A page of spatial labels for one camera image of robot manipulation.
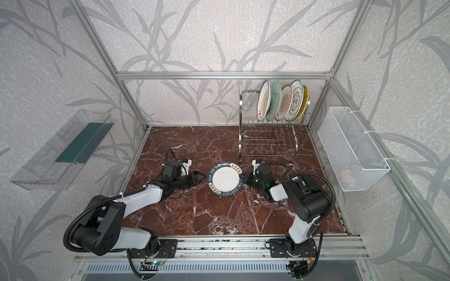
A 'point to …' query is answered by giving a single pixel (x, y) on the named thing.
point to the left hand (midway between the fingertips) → (204, 178)
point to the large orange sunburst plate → (264, 100)
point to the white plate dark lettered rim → (225, 178)
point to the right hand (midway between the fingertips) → (238, 174)
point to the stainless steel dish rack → (265, 139)
